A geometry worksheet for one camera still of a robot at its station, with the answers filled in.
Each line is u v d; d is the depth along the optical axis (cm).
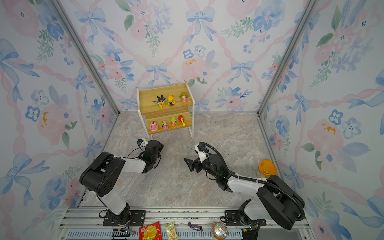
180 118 93
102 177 48
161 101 73
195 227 71
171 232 69
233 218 73
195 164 72
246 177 54
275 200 43
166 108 78
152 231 70
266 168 81
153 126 88
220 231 62
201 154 72
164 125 88
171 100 76
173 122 90
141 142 85
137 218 74
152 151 74
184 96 78
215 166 64
